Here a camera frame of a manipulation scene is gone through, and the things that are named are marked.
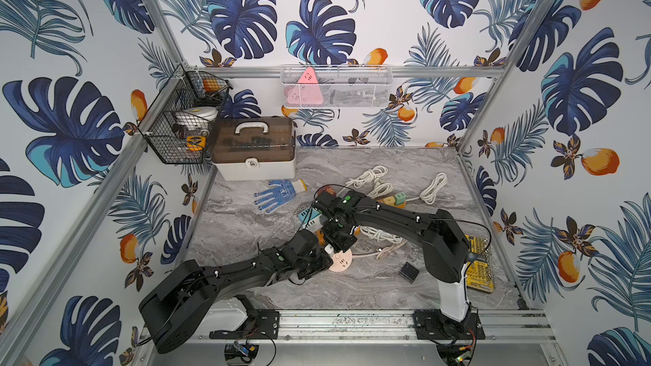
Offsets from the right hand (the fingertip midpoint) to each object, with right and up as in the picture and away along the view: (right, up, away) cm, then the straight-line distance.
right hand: (324, 246), depth 83 cm
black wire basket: (-53, +41, +8) cm, 67 cm away
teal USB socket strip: (-5, +7, +10) cm, 14 cm away
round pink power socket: (+6, -5, 0) cm, 8 cm away
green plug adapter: (+29, +15, +12) cm, 34 cm away
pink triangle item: (-6, +53, +7) cm, 54 cm away
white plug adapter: (+2, 0, -4) cm, 5 cm away
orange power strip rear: (+25, +14, +12) cm, 31 cm away
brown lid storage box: (-26, +34, +10) cm, 44 cm away
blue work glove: (-20, +14, +20) cm, 32 cm away
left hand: (+2, -5, -1) cm, 6 cm away
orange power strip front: (-1, +4, -5) cm, 7 cm away
